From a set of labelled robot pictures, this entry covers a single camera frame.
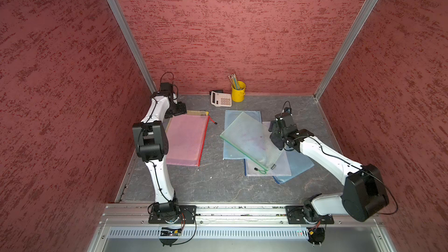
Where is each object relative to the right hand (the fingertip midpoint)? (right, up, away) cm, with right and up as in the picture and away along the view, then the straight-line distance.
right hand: (278, 129), depth 88 cm
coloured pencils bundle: (-23, +31, +22) cm, 44 cm away
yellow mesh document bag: (-45, +9, +22) cm, 51 cm away
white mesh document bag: (+1, -19, -1) cm, 19 cm away
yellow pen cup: (-20, +21, +25) cm, 39 cm away
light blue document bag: (-25, -13, +7) cm, 29 cm away
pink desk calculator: (-32, +18, +29) cm, 47 cm away
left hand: (-55, +7, +10) cm, 56 cm away
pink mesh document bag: (-52, -6, +13) cm, 54 cm away
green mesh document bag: (-12, -6, +11) cm, 17 cm away
